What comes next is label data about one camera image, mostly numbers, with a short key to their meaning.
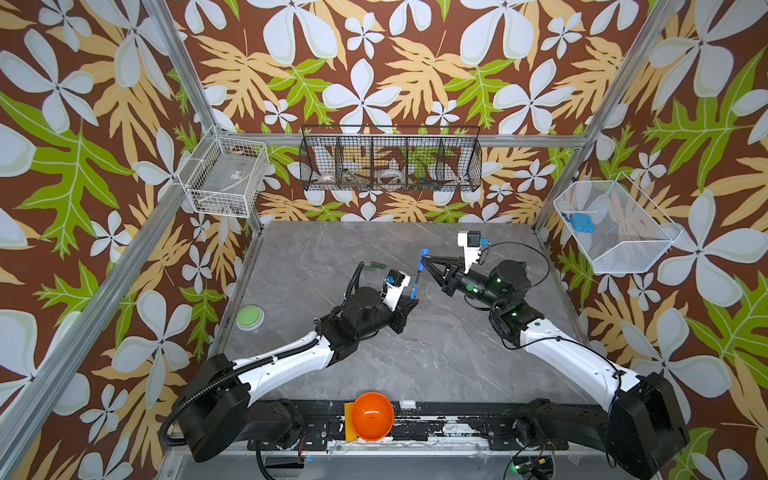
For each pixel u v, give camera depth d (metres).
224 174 0.86
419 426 0.77
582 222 0.87
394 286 0.66
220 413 0.41
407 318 0.72
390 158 0.98
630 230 0.78
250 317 0.93
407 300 0.73
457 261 0.65
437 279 0.67
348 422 0.75
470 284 0.64
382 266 1.08
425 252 0.69
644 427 0.41
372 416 0.76
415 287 0.67
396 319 0.67
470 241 0.62
